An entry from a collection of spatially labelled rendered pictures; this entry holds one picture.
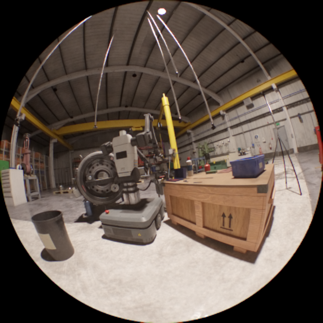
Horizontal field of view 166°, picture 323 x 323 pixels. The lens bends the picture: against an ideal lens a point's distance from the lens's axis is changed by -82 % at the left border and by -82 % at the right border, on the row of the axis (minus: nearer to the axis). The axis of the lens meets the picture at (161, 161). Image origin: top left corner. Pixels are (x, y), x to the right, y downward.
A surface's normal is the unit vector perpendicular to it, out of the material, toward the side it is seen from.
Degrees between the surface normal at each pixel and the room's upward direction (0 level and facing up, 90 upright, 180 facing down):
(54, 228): 93
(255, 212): 90
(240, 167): 90
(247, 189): 90
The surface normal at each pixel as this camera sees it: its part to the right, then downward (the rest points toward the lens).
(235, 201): -0.86, 0.11
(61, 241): 0.97, -0.11
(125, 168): -0.20, -0.03
